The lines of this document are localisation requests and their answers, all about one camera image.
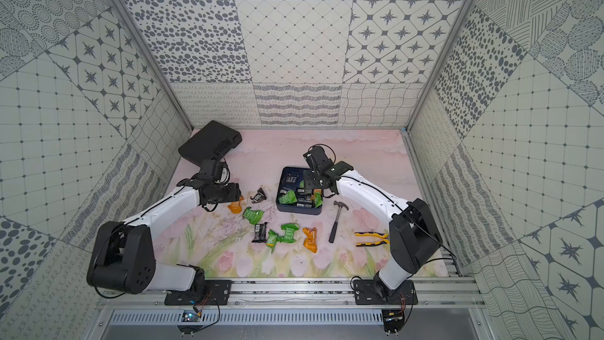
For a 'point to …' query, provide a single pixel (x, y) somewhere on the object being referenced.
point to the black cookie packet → (260, 233)
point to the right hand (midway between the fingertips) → (314, 181)
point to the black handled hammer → (340, 205)
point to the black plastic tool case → (209, 142)
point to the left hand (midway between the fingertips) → (232, 190)
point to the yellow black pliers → (369, 234)
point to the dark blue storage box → (293, 197)
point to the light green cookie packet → (272, 239)
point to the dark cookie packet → (259, 197)
